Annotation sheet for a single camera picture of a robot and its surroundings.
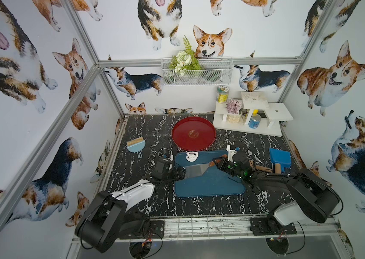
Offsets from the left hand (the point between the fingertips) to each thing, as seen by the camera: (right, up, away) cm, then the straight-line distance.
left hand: (181, 168), depth 89 cm
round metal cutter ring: (-11, +10, +9) cm, 17 cm away
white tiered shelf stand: (+55, +31, +12) cm, 64 cm away
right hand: (+19, +8, -2) cm, 20 cm away
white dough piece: (+6, +5, +9) cm, 11 cm away
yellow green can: (+25, +45, +14) cm, 53 cm away
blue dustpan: (+59, +5, +9) cm, 60 cm away
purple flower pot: (+31, +34, +6) cm, 46 cm away
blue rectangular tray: (+18, -8, -1) cm, 20 cm away
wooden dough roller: (+55, -1, +2) cm, 55 cm away
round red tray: (+7, +18, +21) cm, 28 cm away
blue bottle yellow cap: (+47, +27, +18) cm, 57 cm away
